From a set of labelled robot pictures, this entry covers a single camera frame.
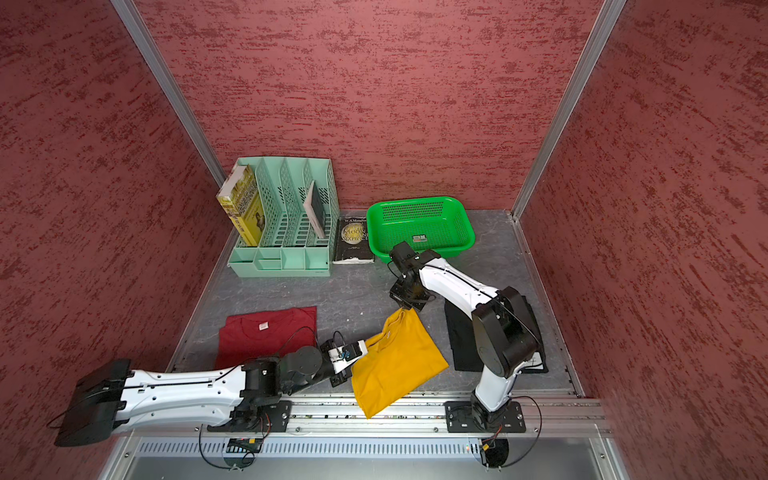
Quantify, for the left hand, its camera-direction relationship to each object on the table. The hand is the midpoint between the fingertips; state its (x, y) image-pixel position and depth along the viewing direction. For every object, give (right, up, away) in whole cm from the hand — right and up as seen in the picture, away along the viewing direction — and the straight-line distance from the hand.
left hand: (361, 352), depth 75 cm
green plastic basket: (+22, +35, +43) cm, 60 cm away
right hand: (+10, +8, +12) cm, 18 cm away
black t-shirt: (+29, -3, +13) cm, 32 cm away
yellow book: (-41, +43, +19) cm, 63 cm away
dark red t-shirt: (-30, 0, +12) cm, 32 cm away
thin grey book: (-19, +39, +25) cm, 50 cm away
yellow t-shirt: (+11, -5, +8) cm, 14 cm away
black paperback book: (-7, +28, +35) cm, 45 cm away
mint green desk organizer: (-28, +26, +25) cm, 45 cm away
